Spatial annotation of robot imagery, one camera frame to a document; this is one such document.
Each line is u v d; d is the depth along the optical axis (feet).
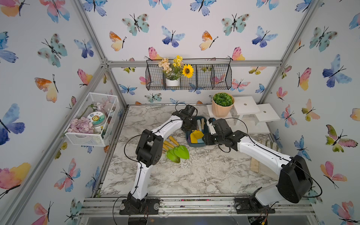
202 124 3.39
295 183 1.39
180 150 3.06
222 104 2.76
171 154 2.99
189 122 2.73
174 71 2.90
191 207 2.45
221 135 2.08
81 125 1.96
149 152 1.80
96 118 2.16
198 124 3.34
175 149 3.06
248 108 2.92
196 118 2.73
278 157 1.53
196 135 3.21
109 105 2.59
